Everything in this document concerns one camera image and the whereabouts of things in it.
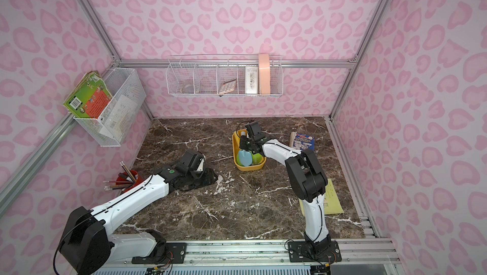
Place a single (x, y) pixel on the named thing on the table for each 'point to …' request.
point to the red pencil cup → (127, 179)
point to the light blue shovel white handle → (245, 157)
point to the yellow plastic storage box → (236, 139)
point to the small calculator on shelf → (228, 86)
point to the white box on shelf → (251, 80)
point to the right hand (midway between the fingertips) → (240, 141)
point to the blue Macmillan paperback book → (304, 141)
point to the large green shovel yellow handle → (256, 158)
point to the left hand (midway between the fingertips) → (215, 176)
